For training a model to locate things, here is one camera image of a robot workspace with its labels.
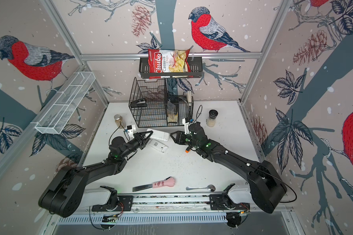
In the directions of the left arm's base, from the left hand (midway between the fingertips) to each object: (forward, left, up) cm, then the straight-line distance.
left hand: (152, 133), depth 77 cm
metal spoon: (-22, -32, -21) cm, 44 cm away
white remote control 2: (+3, -1, -20) cm, 20 cm away
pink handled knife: (-19, -9, -19) cm, 29 cm away
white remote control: (+2, -3, -4) cm, 5 cm away
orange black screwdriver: (0, -20, -19) cm, 28 cm away
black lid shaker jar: (+19, -37, -14) cm, 44 cm away
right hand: (-1, -10, -3) cm, 10 cm away
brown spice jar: (+18, +26, -12) cm, 34 cm away
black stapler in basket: (+21, +11, +2) cm, 24 cm away
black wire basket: (+19, +3, +2) cm, 19 cm away
